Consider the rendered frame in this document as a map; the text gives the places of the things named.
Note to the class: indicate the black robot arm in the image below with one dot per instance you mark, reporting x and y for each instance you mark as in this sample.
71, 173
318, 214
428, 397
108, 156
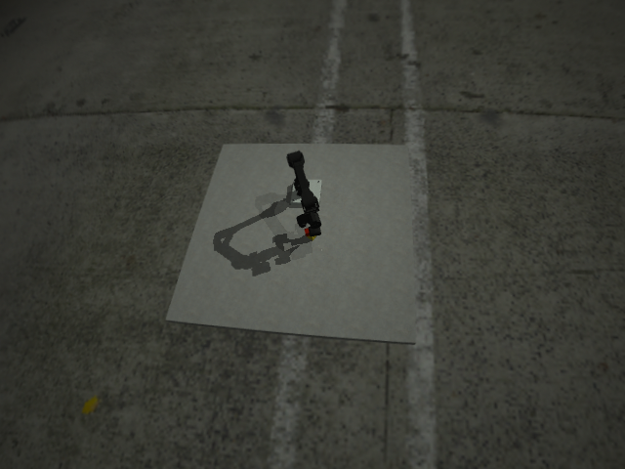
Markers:
301, 184

